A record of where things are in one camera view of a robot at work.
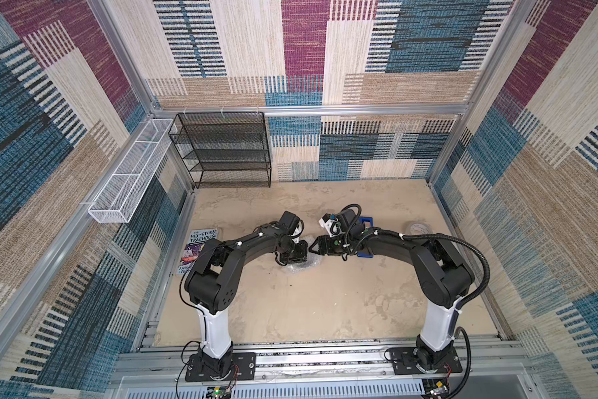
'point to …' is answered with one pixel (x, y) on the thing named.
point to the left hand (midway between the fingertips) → (309, 259)
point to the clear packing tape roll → (419, 228)
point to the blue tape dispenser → (369, 221)
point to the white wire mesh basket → (119, 196)
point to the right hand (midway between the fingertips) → (319, 251)
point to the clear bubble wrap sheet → (311, 261)
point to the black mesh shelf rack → (224, 149)
